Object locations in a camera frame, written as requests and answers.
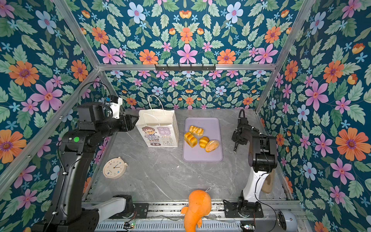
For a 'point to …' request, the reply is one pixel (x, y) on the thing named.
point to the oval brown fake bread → (211, 145)
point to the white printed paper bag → (157, 127)
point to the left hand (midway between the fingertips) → (133, 113)
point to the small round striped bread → (203, 141)
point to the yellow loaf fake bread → (190, 139)
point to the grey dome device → (287, 221)
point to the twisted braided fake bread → (196, 131)
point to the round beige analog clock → (115, 168)
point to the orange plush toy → (199, 205)
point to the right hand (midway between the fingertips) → (237, 139)
